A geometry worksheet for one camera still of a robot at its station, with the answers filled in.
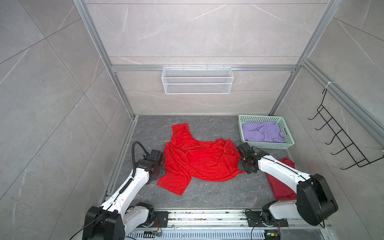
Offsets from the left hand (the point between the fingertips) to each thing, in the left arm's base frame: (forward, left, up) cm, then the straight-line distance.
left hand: (157, 171), depth 84 cm
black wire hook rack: (0, -88, +26) cm, 92 cm away
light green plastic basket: (+18, -86, 0) cm, 88 cm away
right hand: (+3, -51, -2) cm, 51 cm away
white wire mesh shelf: (+54, -25, +23) cm, 64 cm away
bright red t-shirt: (+10, -16, -3) cm, 19 cm away
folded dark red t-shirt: (-13, -69, -3) cm, 70 cm away
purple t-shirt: (+29, -77, -4) cm, 82 cm away
